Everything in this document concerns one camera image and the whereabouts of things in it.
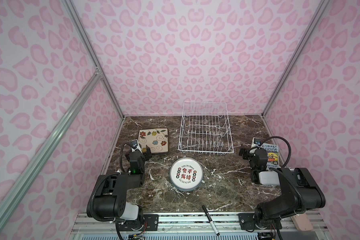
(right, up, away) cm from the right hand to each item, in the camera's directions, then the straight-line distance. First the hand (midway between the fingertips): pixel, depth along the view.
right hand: (250, 144), depth 92 cm
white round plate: (-40, -17, -4) cm, 43 cm away
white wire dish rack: (-26, +9, +18) cm, 33 cm away
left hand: (-68, -1, -1) cm, 68 cm away
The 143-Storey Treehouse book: (+15, -8, +2) cm, 17 cm away
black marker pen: (-28, -35, -18) cm, 48 cm away
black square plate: (-60, +2, +12) cm, 61 cm away
